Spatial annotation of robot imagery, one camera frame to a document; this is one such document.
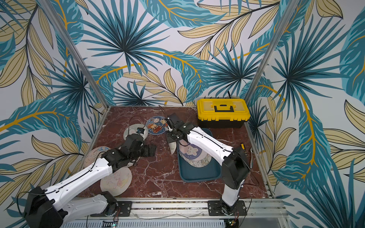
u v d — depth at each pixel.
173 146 0.82
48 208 0.37
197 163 0.88
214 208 0.73
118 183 0.82
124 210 0.73
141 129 0.71
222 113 0.93
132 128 1.06
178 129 0.60
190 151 0.92
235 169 0.45
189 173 0.87
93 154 0.93
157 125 1.08
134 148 0.60
